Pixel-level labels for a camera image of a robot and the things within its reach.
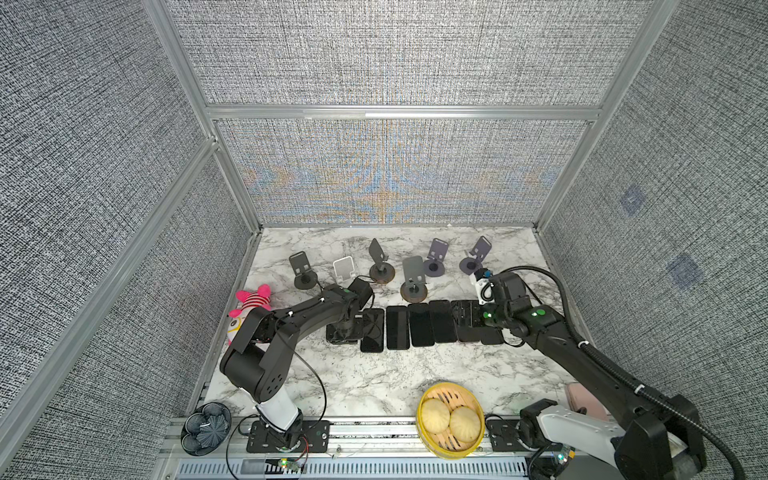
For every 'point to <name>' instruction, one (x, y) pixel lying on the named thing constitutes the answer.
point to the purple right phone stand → (480, 250)
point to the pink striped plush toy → (260, 299)
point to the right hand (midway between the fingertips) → (462, 308)
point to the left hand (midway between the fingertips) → (350, 342)
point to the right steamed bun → (464, 423)
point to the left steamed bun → (435, 415)
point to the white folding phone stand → (344, 271)
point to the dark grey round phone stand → (306, 277)
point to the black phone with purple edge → (467, 316)
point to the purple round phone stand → (435, 265)
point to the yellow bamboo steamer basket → (444, 445)
